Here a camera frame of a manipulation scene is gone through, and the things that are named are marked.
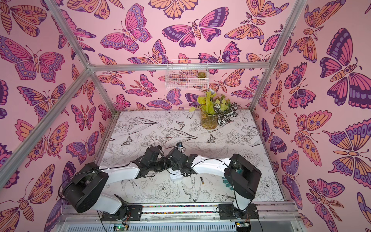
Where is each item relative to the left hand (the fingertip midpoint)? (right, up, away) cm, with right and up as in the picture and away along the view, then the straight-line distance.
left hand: (174, 163), depth 88 cm
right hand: (+1, +1, -1) cm, 2 cm away
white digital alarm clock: (0, -6, -7) cm, 9 cm away
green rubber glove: (+31, -11, -5) cm, 34 cm away
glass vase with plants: (+24, +33, -2) cm, 41 cm away
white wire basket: (+8, +57, +7) cm, 58 cm away
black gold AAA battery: (+17, -9, -5) cm, 20 cm away
